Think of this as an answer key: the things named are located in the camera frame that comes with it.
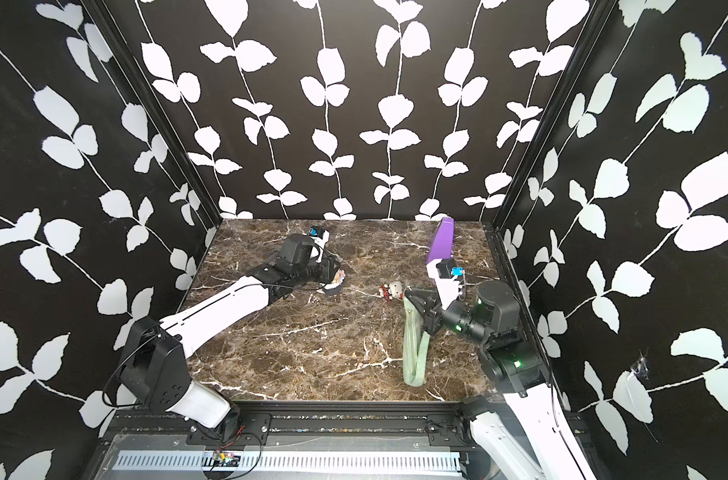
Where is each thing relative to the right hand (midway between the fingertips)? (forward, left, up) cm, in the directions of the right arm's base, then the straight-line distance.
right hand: (406, 288), depth 63 cm
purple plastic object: (+36, -18, -28) cm, 49 cm away
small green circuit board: (-28, +43, -32) cm, 61 cm away
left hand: (+18, +18, -12) cm, 28 cm away
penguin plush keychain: (+14, +20, -23) cm, 33 cm away
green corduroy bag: (-7, -3, -14) cm, 16 cm away
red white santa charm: (+18, +2, -30) cm, 35 cm away
